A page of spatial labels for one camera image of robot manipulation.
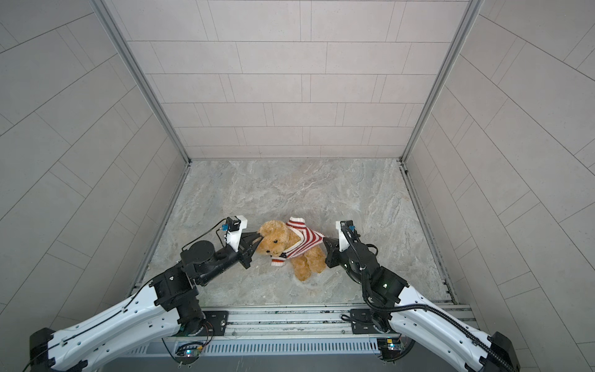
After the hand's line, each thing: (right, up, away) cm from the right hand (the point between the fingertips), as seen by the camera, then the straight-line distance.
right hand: (322, 243), depth 75 cm
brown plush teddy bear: (-14, +4, -9) cm, 17 cm away
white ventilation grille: (-16, -29, -7) cm, 34 cm away
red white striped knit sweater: (-4, +2, -3) cm, 5 cm away
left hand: (-16, +5, -8) cm, 19 cm away
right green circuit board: (+20, -29, -7) cm, 36 cm away
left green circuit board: (-38, -28, -10) cm, 49 cm away
